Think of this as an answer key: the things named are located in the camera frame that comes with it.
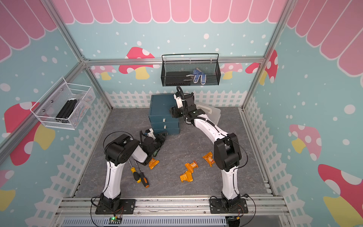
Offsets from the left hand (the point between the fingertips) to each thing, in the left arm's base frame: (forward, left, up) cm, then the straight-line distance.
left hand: (168, 133), depth 100 cm
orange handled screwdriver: (-31, +12, -1) cm, 33 cm away
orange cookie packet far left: (-21, +8, -3) cm, 23 cm away
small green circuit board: (-51, +24, -6) cm, 56 cm away
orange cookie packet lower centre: (-29, -13, -2) cm, 32 cm away
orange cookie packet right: (-17, -28, -2) cm, 32 cm away
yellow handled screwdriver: (-28, +17, -3) cm, 33 cm away
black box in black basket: (+22, -7, +30) cm, 38 cm away
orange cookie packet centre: (-23, -15, -3) cm, 28 cm away
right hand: (+7, -4, +18) cm, 20 cm away
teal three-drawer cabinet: (+1, +4, +17) cm, 18 cm away
